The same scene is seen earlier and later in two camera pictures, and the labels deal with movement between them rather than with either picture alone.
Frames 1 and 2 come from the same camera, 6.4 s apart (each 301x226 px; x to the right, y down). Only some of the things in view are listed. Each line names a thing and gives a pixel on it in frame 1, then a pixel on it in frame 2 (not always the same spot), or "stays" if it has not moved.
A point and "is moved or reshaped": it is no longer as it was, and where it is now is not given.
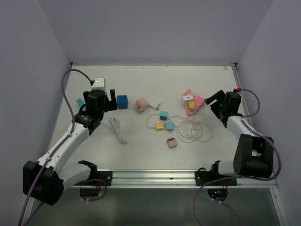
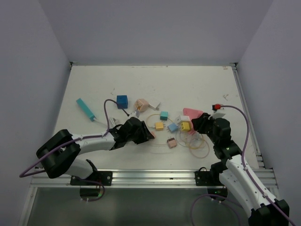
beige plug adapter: [141, 105] stays
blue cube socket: [122, 101] stays
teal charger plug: [163, 115] stays
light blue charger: [169, 126] is moved or reshaped
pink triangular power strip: [198, 101] → [192, 113]
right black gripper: [219, 96] → [199, 123]
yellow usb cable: [146, 118] stays
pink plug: [171, 142] stays
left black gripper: [112, 103] → [147, 134]
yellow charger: [159, 126] stays
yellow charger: [191, 106] → [185, 126]
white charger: [187, 97] → [182, 118]
